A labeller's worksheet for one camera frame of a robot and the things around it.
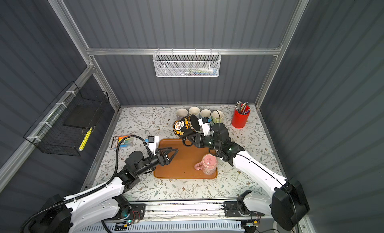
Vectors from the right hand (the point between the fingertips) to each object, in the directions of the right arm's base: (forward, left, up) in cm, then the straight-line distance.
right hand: (190, 139), depth 74 cm
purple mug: (+34, +8, -18) cm, 39 cm away
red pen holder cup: (+24, -32, -10) cm, 41 cm away
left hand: (-5, +7, -3) cm, 9 cm away
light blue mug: (+29, -9, -13) cm, 33 cm away
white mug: (+34, -1, -15) cm, 37 cm away
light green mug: (+28, -17, -15) cm, 36 cm away
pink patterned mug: (-8, -9, -12) cm, 17 cm away
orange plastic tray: (-5, +6, -21) cm, 23 cm away
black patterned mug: (+2, +2, +7) cm, 7 cm away
